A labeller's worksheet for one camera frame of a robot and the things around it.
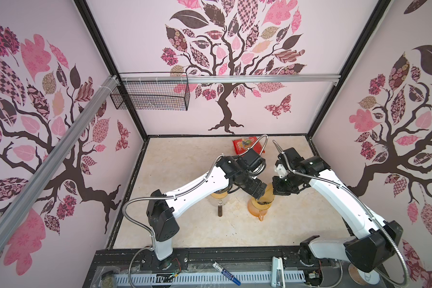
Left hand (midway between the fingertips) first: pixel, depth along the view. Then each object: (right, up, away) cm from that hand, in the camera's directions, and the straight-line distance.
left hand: (253, 190), depth 73 cm
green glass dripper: (+5, -8, +7) cm, 12 cm away
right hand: (+9, 0, +2) cm, 9 cm away
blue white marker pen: (-10, -33, -5) cm, 35 cm away
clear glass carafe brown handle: (-14, -7, +6) cm, 17 cm away
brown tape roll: (+39, -31, -8) cm, 50 cm away
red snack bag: (0, +21, +36) cm, 42 cm away
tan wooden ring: (-14, -4, +8) cm, 17 cm away
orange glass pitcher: (+5, -13, +8) cm, 16 cm away
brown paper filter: (+7, -2, +2) cm, 8 cm away
